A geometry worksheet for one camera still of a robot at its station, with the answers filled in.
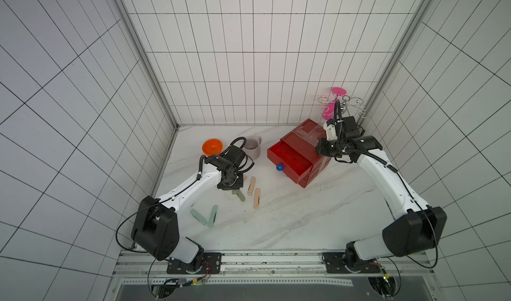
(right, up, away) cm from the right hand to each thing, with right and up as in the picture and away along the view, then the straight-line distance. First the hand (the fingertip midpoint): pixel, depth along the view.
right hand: (317, 144), depth 82 cm
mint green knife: (-45, -31, +1) cm, 55 cm away
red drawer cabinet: (-5, +2, +3) cm, 6 cm away
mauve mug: (-28, -2, +21) cm, 35 cm away
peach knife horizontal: (-32, -17, +15) cm, 39 cm away
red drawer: (-10, -9, -1) cm, 13 cm away
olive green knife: (-34, -23, +9) cm, 42 cm away
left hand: (-36, -19, 0) cm, 41 cm away
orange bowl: (-50, -2, +23) cm, 55 cm away
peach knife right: (-26, -25, +8) cm, 37 cm away
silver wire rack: (+14, +18, +5) cm, 23 cm away
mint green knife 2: (-51, -32, +3) cm, 60 cm away
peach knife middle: (-28, -20, +11) cm, 36 cm away
